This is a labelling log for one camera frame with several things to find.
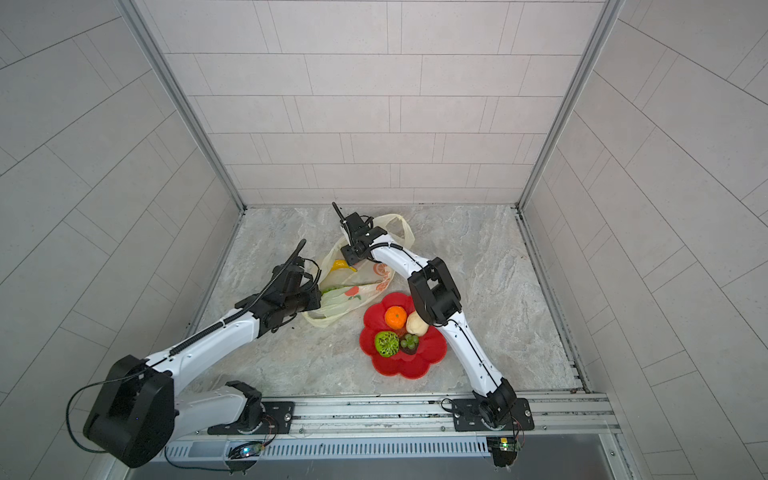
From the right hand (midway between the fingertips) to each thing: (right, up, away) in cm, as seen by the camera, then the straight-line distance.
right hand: (355, 251), depth 103 cm
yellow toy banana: (-3, -4, -8) cm, 9 cm away
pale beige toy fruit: (+20, -19, -22) cm, 35 cm away
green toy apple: (+12, -22, -26) cm, 36 cm away
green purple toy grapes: (+18, -23, -25) cm, 38 cm away
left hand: (-6, -10, -16) cm, 20 cm away
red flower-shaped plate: (+25, -25, -21) cm, 41 cm away
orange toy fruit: (+14, -17, -19) cm, 30 cm away
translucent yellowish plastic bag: (+1, -10, -16) cm, 19 cm away
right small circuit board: (+40, -43, -35) cm, 68 cm away
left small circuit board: (-18, -41, -38) cm, 59 cm away
